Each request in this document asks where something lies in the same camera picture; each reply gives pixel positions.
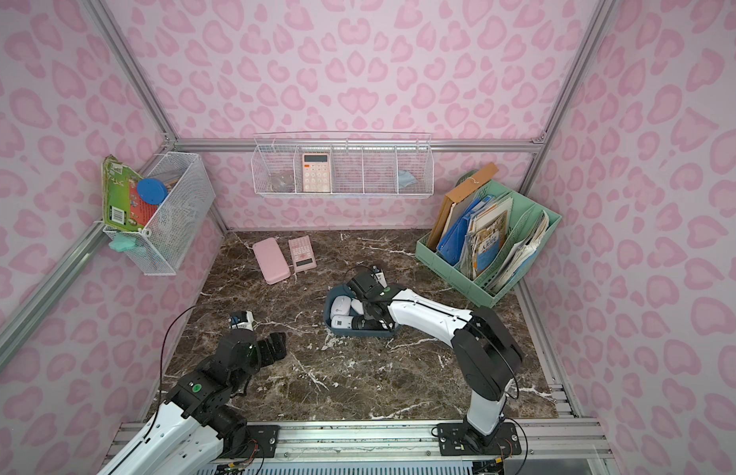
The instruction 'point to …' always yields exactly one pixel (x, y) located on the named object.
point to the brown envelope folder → (453, 197)
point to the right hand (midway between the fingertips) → (379, 302)
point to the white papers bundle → (521, 250)
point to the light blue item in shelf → (406, 178)
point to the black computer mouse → (361, 324)
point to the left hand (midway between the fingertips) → (272, 334)
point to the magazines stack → (485, 237)
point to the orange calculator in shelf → (316, 173)
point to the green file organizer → (521, 216)
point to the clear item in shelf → (281, 182)
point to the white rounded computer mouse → (340, 306)
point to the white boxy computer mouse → (341, 322)
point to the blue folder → (451, 244)
